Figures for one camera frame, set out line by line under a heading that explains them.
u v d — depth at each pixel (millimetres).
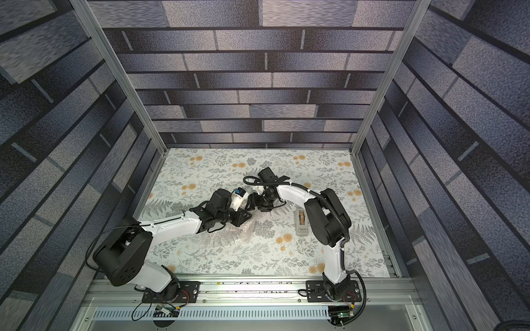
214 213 696
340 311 703
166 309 709
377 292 789
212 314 776
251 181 879
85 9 696
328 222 510
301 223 875
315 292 730
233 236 874
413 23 721
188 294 733
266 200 808
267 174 777
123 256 439
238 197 795
